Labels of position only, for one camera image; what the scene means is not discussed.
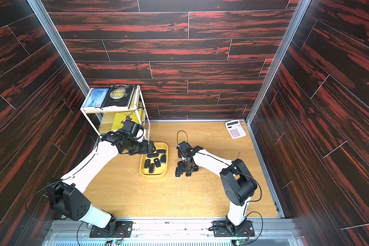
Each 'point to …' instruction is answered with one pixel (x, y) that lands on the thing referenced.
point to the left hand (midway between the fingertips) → (150, 149)
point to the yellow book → (120, 116)
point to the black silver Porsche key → (161, 151)
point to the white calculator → (235, 129)
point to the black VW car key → (157, 163)
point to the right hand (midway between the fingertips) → (188, 168)
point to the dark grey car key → (163, 158)
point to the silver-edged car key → (151, 167)
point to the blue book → (97, 98)
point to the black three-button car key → (188, 173)
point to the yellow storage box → (156, 167)
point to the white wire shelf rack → (110, 109)
